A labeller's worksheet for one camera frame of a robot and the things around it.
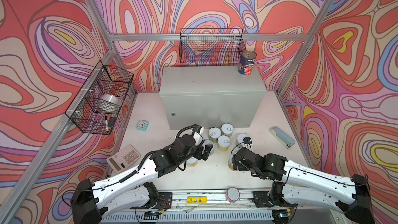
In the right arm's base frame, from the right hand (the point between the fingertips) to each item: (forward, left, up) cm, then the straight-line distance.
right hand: (241, 163), depth 77 cm
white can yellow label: (+13, +7, -3) cm, 15 cm away
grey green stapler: (+15, -29, -4) cm, 33 cm away
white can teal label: (+13, +16, -2) cm, 21 cm away
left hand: (+7, +17, +11) cm, 21 cm away
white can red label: (+21, +4, -3) cm, 22 cm away
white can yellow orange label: (+3, +25, -3) cm, 26 cm away
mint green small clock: (+28, +58, -5) cm, 64 cm away
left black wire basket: (+20, +67, +26) cm, 75 cm away
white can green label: (+19, +12, -2) cm, 22 cm away
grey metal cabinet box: (+30, +14, +19) cm, 38 cm away
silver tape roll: (+21, +62, +26) cm, 70 cm away
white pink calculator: (+6, +64, -5) cm, 64 cm away
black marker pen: (+14, +65, +18) cm, 69 cm away
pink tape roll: (-13, +6, -3) cm, 15 cm away
